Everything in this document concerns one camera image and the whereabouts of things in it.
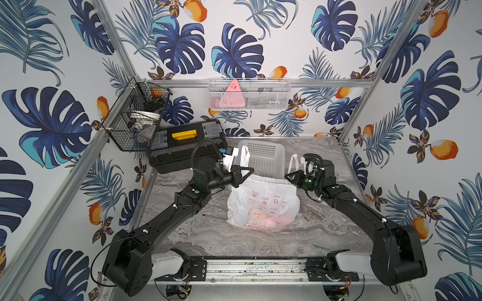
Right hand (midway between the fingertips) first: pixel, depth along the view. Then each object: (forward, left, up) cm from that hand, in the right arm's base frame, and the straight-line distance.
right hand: (285, 174), depth 85 cm
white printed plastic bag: (-15, +11, +1) cm, 18 cm away
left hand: (-7, +15, +14) cm, 22 cm away
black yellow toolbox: (+16, +52, +1) cm, 55 cm away
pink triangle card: (+31, +24, +20) cm, 44 cm away
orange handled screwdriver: (-13, +33, -17) cm, 39 cm away
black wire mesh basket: (+15, +69, +17) cm, 72 cm away
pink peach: (-18, +4, -10) cm, 21 cm away
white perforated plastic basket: (+22, +6, -14) cm, 27 cm away
